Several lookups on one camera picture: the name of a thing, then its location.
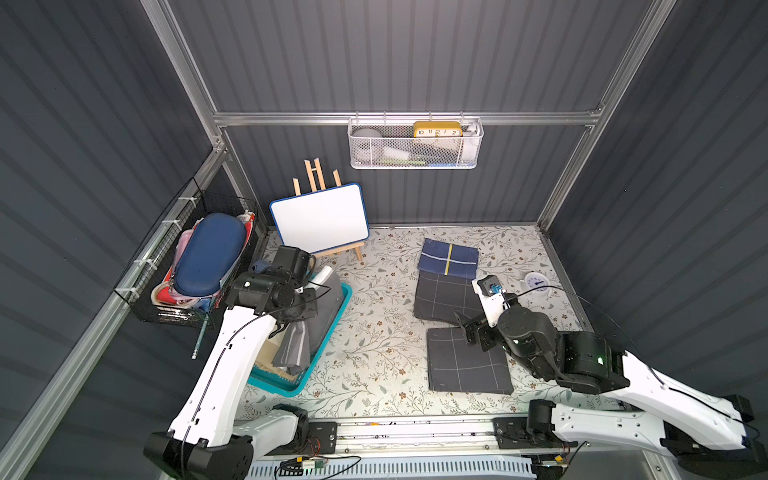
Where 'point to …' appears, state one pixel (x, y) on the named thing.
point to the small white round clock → (537, 282)
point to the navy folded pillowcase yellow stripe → (449, 259)
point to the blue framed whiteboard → (322, 220)
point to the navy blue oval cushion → (209, 255)
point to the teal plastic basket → (291, 388)
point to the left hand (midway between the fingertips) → (301, 307)
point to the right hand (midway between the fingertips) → (479, 303)
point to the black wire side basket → (147, 286)
